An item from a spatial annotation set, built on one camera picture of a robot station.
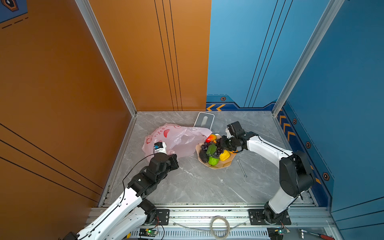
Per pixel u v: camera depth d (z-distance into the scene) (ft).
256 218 2.38
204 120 3.65
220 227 2.34
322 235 2.22
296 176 1.50
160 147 2.18
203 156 2.83
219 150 2.78
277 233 2.31
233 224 2.38
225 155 2.87
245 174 2.87
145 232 2.33
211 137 3.03
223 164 2.92
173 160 2.16
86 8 2.28
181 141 2.78
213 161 2.79
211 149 2.76
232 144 2.48
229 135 2.49
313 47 2.71
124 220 1.84
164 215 2.42
